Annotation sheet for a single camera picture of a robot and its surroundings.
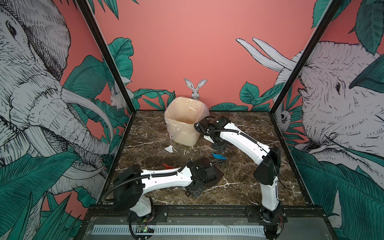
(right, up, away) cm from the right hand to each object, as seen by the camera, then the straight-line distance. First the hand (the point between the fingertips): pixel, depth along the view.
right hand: (221, 143), depth 81 cm
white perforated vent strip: (-21, -40, -10) cm, 47 cm away
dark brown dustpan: (-9, -13, +9) cm, 18 cm away
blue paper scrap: (+1, -11, +15) cm, 19 cm away
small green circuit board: (-39, -40, -11) cm, 57 cm away
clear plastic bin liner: (-24, +18, +18) cm, 35 cm away
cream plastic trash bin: (-20, 0, +17) cm, 26 cm away
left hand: (-15, -23, -4) cm, 28 cm away
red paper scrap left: (-32, -16, +11) cm, 38 cm away
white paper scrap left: (-32, -6, +17) cm, 37 cm away
